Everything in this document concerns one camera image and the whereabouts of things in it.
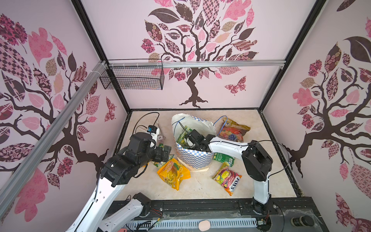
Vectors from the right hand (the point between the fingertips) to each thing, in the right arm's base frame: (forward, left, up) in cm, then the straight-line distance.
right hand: (188, 153), depth 90 cm
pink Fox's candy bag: (-17, -22, 0) cm, 27 cm away
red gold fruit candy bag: (+16, -30, +1) cm, 34 cm away
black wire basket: (+43, +36, +30) cm, 64 cm away
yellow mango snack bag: (-14, +9, +4) cm, 17 cm away
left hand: (-10, +13, +23) cm, 28 cm away
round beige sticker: (-38, -7, -3) cm, 38 cm away
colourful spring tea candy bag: (+7, +5, +3) cm, 9 cm away
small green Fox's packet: (-7, +18, 0) cm, 19 cm away
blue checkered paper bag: (-10, 0, +12) cm, 15 cm away
